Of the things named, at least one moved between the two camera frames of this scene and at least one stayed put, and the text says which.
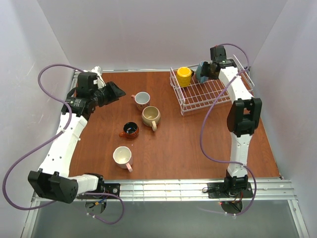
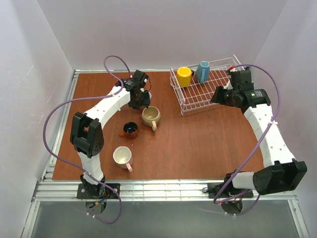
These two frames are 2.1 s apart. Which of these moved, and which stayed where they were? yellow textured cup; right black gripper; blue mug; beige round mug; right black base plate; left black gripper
Moved: left black gripper; right black gripper
Stayed: blue mug; right black base plate; yellow textured cup; beige round mug
